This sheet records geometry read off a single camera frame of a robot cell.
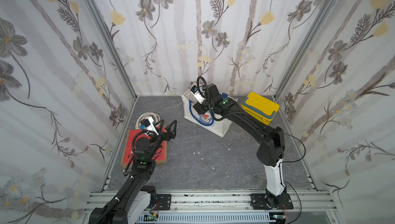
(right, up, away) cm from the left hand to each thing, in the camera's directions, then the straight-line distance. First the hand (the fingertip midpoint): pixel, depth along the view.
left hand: (171, 120), depth 75 cm
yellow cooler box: (+54, +6, +21) cm, 58 cm away
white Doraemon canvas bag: (+18, -2, +23) cm, 29 cm away
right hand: (+15, +12, +8) cm, 21 cm away
